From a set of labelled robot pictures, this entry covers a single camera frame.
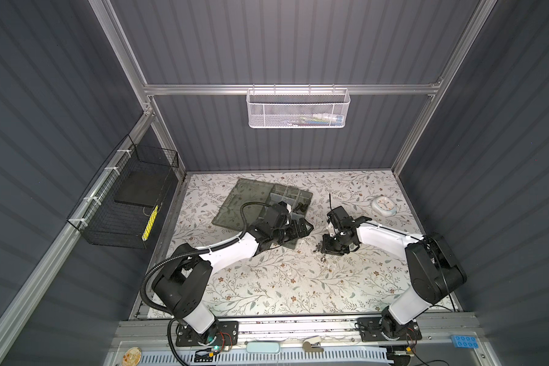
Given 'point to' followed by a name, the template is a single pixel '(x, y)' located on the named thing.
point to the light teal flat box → (263, 347)
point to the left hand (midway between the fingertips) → (307, 230)
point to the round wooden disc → (132, 357)
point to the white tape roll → (383, 206)
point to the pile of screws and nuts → (318, 248)
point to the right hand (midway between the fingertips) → (326, 252)
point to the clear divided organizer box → (298, 201)
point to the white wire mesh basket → (297, 108)
